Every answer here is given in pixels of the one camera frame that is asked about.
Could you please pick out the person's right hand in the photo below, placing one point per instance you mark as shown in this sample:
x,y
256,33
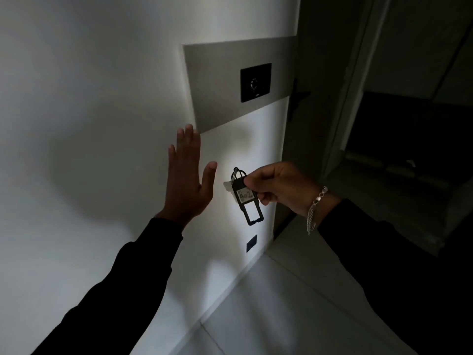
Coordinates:
x,y
288,184

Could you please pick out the person's left hand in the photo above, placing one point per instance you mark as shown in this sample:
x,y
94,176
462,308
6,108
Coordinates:
x,y
186,192

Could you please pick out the person's left middle finger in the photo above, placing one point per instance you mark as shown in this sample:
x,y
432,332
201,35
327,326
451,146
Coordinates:
x,y
189,147

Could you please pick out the person's right thumb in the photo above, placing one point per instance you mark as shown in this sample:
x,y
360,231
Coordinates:
x,y
258,177

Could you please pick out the person's left thumb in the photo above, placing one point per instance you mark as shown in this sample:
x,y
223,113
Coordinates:
x,y
209,175

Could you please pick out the person's left little finger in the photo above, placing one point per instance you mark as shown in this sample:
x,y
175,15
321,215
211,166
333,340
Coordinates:
x,y
172,160

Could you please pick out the black key tag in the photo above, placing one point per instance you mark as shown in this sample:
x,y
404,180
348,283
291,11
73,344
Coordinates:
x,y
247,205

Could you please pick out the person's right forearm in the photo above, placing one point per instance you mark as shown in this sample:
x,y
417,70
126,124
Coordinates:
x,y
399,277

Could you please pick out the person's left forearm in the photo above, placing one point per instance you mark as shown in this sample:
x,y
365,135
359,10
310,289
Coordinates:
x,y
118,292

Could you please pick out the black card reader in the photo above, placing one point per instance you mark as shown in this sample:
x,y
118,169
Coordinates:
x,y
255,83

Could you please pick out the dark furniture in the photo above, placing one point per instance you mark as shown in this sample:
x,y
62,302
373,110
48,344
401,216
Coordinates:
x,y
414,133

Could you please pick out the black wall socket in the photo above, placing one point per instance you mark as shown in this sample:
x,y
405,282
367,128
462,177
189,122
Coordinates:
x,y
251,243

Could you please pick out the brushed metal wall panel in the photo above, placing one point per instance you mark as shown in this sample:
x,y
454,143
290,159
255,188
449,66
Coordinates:
x,y
221,81

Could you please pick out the white door frame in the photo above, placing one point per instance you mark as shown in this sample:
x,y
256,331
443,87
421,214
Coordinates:
x,y
354,88

